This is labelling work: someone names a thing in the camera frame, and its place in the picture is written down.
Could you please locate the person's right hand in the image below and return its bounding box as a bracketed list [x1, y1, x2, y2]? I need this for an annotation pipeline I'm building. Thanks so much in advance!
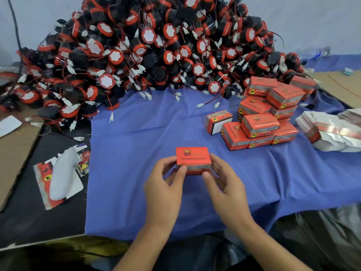
[201, 153, 256, 234]

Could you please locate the person's left hand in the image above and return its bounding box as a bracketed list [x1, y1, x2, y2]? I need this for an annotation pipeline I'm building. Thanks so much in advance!
[143, 156, 188, 230]

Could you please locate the stack of box blanks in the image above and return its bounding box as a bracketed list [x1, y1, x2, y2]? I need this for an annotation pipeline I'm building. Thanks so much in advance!
[296, 109, 361, 153]

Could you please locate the pile of black red buzzers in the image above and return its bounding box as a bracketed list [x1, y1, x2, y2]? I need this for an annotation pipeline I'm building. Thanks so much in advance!
[0, 0, 319, 130]

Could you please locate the blue table cloth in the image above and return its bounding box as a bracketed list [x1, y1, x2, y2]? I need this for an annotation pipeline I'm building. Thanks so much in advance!
[85, 53, 361, 242]

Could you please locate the brown cardboard sheet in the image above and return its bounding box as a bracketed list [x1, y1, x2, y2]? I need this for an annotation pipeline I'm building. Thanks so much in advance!
[316, 70, 361, 109]

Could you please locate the brown cardboard piece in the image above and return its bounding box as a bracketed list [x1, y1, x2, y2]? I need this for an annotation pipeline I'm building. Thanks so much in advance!
[0, 113, 40, 211]

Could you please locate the clear plastic water bottle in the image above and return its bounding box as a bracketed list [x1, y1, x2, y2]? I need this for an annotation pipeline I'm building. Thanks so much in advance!
[298, 47, 332, 61]

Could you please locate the black hanging cable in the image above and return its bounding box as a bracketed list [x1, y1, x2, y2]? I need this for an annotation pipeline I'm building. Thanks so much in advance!
[7, 0, 23, 54]

